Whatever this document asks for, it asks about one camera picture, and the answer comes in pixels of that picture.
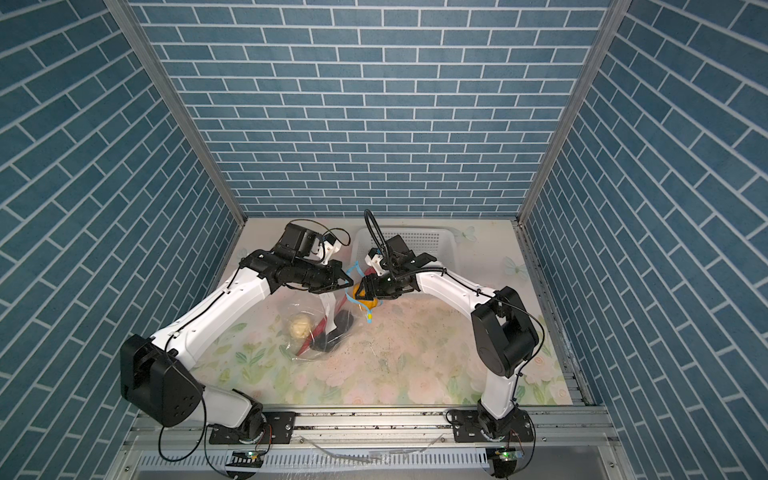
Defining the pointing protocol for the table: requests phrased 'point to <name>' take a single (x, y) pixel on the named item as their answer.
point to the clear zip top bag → (312, 306)
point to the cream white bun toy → (300, 328)
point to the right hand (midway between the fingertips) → (361, 293)
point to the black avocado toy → (325, 342)
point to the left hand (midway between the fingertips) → (354, 282)
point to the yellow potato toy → (369, 303)
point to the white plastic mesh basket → (443, 242)
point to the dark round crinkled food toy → (343, 320)
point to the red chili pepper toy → (319, 324)
